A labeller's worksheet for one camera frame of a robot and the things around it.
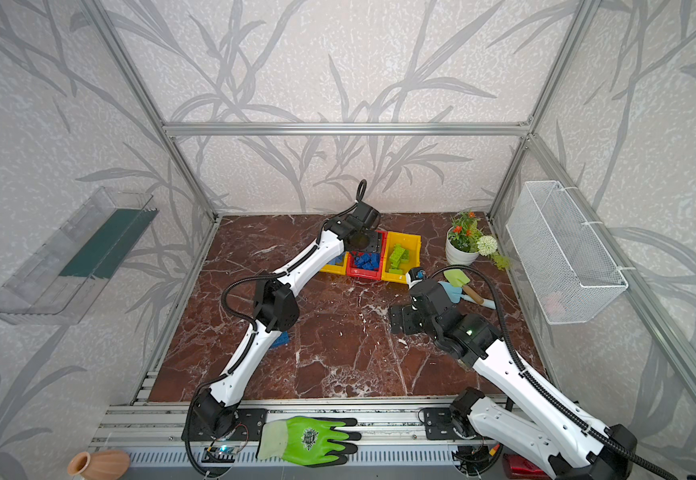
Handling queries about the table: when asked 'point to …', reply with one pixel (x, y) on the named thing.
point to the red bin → (354, 272)
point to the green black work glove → (307, 442)
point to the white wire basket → (570, 273)
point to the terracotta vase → (99, 465)
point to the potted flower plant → (465, 242)
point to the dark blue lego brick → (368, 261)
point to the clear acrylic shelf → (77, 267)
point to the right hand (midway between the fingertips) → (405, 298)
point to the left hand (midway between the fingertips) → (376, 235)
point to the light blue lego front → (338, 259)
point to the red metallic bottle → (517, 467)
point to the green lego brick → (398, 257)
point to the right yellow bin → (407, 241)
